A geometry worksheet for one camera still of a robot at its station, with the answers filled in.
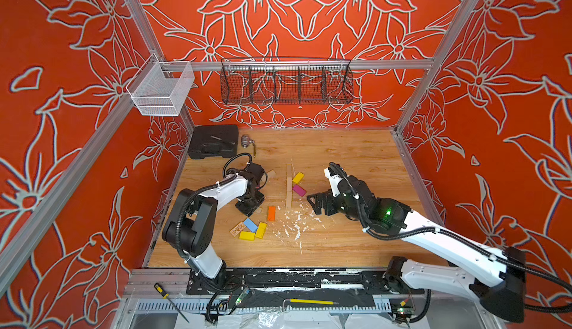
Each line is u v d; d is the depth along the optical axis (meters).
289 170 1.01
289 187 0.95
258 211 0.88
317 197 0.63
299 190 0.95
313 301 0.70
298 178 0.98
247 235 0.83
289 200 0.92
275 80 0.99
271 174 1.01
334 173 0.64
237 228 0.84
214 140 1.05
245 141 1.11
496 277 0.39
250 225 0.85
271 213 0.90
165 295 0.71
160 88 0.93
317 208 0.64
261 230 0.84
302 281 0.74
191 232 0.46
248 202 0.78
